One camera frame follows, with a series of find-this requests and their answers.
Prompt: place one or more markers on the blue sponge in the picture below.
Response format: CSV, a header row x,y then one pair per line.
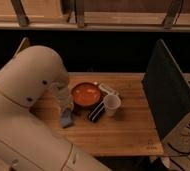
x,y
66,118

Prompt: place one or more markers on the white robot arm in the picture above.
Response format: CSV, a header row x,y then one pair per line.
x,y
26,143

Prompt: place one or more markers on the right dark divider panel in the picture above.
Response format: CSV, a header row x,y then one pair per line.
x,y
166,89

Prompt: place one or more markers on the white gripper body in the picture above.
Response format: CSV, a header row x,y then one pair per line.
x,y
64,96

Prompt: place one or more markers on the white cup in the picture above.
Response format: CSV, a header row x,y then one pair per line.
x,y
111,104

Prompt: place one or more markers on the upper wooden shelf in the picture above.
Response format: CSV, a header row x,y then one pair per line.
x,y
99,15

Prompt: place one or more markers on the left wooden divider panel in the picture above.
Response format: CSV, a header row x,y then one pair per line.
x,y
25,43

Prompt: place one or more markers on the black striped box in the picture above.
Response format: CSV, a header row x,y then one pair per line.
x,y
96,113

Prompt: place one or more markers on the red bowl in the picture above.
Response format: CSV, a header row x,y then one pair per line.
x,y
86,94

